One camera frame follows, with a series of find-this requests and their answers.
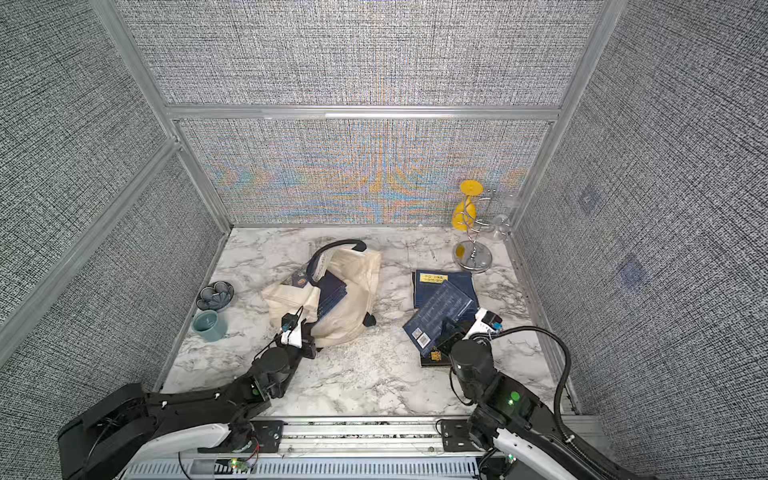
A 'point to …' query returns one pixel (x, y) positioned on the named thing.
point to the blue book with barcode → (423, 327)
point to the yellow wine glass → (464, 213)
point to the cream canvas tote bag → (361, 271)
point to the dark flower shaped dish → (215, 296)
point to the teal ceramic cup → (207, 324)
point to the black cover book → (435, 359)
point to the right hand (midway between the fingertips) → (442, 314)
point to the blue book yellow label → (425, 283)
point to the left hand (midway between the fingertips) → (316, 317)
